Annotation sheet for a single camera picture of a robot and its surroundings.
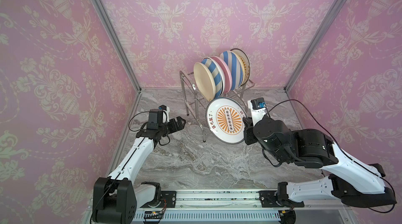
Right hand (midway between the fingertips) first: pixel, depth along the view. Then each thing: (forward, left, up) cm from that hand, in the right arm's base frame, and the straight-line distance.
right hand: (244, 120), depth 57 cm
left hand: (+15, +28, -24) cm, 39 cm away
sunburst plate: (+4, +7, -5) cm, 9 cm away
